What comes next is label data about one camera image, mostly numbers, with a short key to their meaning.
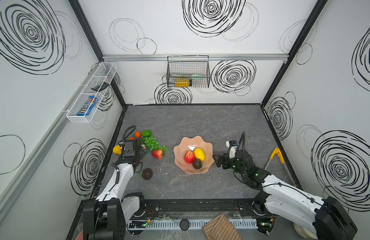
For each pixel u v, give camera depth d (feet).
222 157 2.37
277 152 3.00
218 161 2.45
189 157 2.78
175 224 2.11
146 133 3.30
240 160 2.03
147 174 2.65
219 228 2.23
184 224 2.03
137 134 3.25
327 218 1.32
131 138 3.23
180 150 2.96
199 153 2.87
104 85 2.65
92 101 2.28
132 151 2.15
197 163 2.65
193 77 2.80
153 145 3.06
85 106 2.32
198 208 2.47
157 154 2.91
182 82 2.88
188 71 3.25
